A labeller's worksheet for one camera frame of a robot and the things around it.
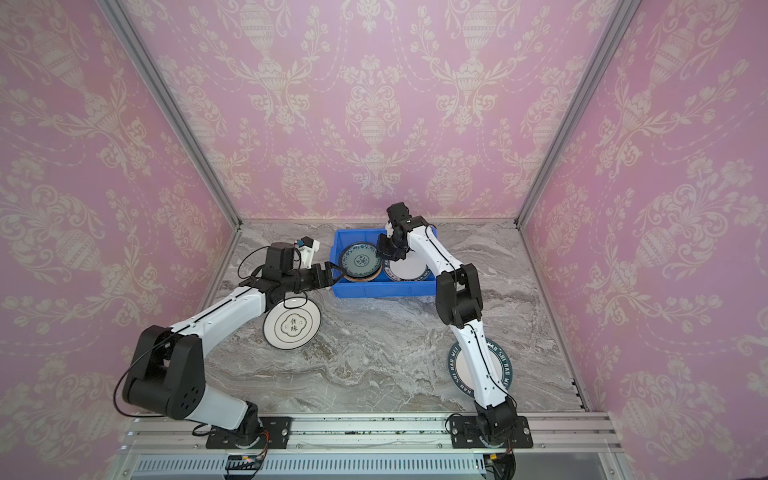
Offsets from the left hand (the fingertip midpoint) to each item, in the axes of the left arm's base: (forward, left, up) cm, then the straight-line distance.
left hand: (338, 274), depth 86 cm
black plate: (+7, -6, -12) cm, 15 cm away
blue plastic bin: (+4, -13, -12) cm, 18 cm away
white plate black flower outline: (-8, +16, -15) cm, 23 cm away
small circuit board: (-43, +20, -19) cm, 51 cm away
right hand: (+15, -11, -9) cm, 21 cm away
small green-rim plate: (+11, -22, -11) cm, 27 cm away
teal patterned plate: (+14, -4, -11) cm, 19 cm away
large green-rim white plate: (-22, -35, -14) cm, 43 cm away
